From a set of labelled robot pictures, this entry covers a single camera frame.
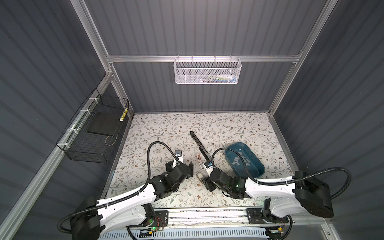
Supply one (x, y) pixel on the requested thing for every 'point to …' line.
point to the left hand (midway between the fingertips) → (183, 162)
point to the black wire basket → (90, 135)
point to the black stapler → (203, 151)
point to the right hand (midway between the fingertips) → (205, 178)
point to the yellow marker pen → (123, 114)
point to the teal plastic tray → (255, 169)
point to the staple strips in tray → (236, 159)
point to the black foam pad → (106, 123)
